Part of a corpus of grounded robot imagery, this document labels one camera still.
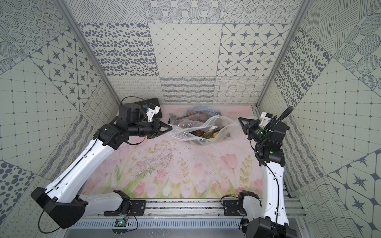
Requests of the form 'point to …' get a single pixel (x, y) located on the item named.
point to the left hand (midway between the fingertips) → (175, 130)
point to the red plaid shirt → (200, 114)
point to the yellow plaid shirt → (211, 133)
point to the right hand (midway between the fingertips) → (237, 120)
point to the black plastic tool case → (153, 100)
